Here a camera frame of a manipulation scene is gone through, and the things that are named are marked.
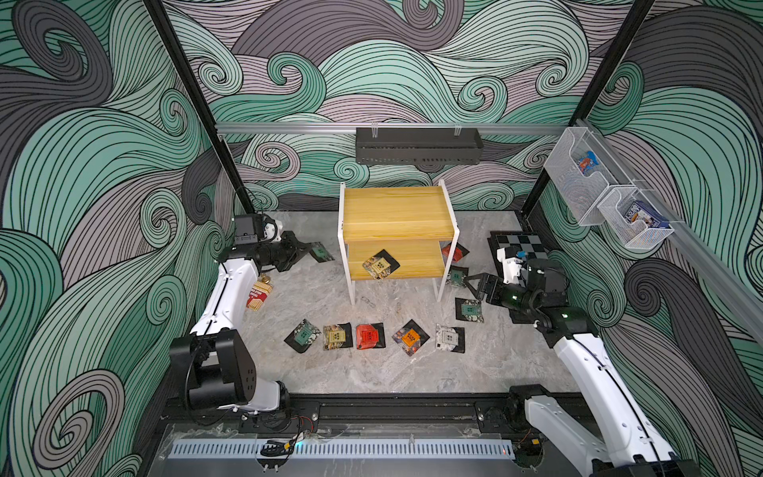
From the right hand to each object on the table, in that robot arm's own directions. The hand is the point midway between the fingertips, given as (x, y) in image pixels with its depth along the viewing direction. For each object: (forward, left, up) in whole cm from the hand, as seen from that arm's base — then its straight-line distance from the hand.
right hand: (476, 283), depth 76 cm
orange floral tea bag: (-7, +16, -20) cm, 27 cm away
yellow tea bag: (+8, +25, -3) cm, 27 cm away
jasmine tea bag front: (+15, -2, -19) cm, 25 cm away
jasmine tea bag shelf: (+12, +43, -2) cm, 45 cm away
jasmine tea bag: (+2, -3, -20) cm, 20 cm away
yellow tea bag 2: (-6, +39, -20) cm, 44 cm away
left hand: (+12, +45, +3) cm, 47 cm away
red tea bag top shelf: (-6, +28, -20) cm, 35 cm away
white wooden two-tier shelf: (+9, +16, +13) cm, 23 cm away
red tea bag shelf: (+25, -4, -20) cm, 32 cm away
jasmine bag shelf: (-6, +49, -19) cm, 53 cm away
